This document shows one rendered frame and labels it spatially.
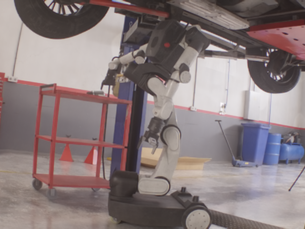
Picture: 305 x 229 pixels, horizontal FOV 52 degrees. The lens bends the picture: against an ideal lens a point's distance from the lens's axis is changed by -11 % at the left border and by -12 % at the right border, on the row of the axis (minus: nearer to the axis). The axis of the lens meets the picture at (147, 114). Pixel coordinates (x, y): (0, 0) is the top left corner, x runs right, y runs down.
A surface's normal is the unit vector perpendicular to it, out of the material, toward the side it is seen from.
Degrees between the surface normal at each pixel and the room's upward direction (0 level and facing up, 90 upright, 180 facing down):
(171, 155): 114
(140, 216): 90
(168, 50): 99
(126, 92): 90
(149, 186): 90
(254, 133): 93
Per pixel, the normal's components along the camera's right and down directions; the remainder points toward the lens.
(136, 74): -0.09, 0.30
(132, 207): -0.21, -0.07
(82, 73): 0.61, 0.03
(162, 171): 0.14, -0.03
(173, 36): 0.42, 0.17
